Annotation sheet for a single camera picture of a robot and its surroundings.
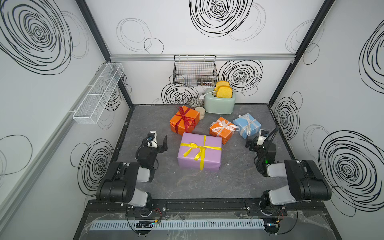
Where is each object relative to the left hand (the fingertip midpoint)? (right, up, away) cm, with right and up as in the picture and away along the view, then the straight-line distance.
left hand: (157, 135), depth 88 cm
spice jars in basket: (+28, +32, -1) cm, 42 cm away
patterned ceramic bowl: (+23, +23, +32) cm, 45 cm away
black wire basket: (+22, +50, +36) cm, 66 cm away
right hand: (+60, -1, +3) cm, 60 cm away
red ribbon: (+17, +9, +9) cm, 21 cm away
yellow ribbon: (+25, -10, -11) cm, 29 cm away
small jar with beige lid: (+27, +16, +20) cm, 37 cm away
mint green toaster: (+40, +19, +24) cm, 51 cm away
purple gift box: (+31, -11, -10) cm, 35 cm away
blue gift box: (+58, +6, +9) cm, 59 cm away
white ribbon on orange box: (+39, +6, +11) cm, 40 cm away
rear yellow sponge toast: (+40, +35, +17) cm, 56 cm away
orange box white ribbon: (+42, 0, +7) cm, 43 cm away
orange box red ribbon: (+20, +14, +14) cm, 28 cm away
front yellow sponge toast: (+43, +28, +14) cm, 53 cm away
